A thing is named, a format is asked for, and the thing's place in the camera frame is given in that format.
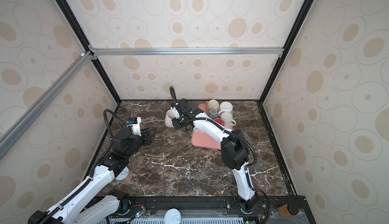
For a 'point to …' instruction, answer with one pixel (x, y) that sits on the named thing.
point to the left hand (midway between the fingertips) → (156, 127)
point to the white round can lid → (173, 216)
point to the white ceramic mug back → (225, 107)
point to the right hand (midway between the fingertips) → (175, 123)
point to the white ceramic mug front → (227, 118)
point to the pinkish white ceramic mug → (169, 116)
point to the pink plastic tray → (201, 140)
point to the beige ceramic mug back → (212, 104)
